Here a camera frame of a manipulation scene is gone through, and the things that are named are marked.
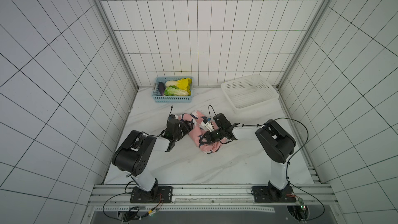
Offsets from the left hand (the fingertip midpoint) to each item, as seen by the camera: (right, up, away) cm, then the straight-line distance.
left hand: (190, 127), depth 95 cm
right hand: (+4, -8, -7) cm, 12 cm away
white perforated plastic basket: (+44, +24, +21) cm, 54 cm away
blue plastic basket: (-23, +18, +11) cm, 31 cm away
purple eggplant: (-23, +27, +19) cm, 40 cm away
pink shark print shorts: (+7, 0, -2) cm, 7 cm away
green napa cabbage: (-13, +24, +12) cm, 29 cm away
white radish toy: (-16, +30, +20) cm, 39 cm away
